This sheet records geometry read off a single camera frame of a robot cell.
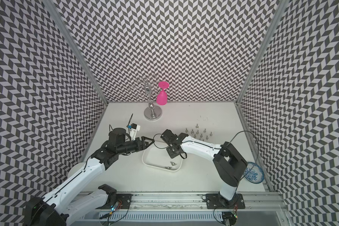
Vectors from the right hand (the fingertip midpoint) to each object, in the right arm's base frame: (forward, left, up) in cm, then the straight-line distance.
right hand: (176, 152), depth 86 cm
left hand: (-1, +13, +13) cm, 19 cm away
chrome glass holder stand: (+34, +18, +24) cm, 46 cm away
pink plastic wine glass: (+37, +10, +14) cm, 40 cm away
